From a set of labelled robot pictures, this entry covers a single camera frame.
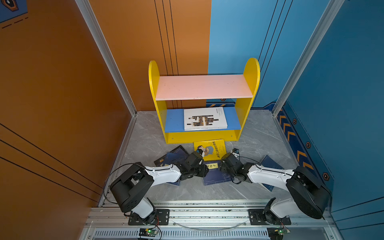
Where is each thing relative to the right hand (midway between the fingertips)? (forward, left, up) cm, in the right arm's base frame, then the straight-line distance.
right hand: (221, 167), depth 90 cm
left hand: (-2, +8, +2) cm, 9 cm away
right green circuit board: (-32, -23, -3) cm, 40 cm away
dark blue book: (-4, +4, -2) cm, 6 cm away
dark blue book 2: (+3, -29, 0) cm, 29 cm away
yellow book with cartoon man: (+12, +5, +1) cm, 13 cm away
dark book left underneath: (+11, +27, +2) cm, 29 cm away
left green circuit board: (-32, +38, -1) cm, 50 cm away
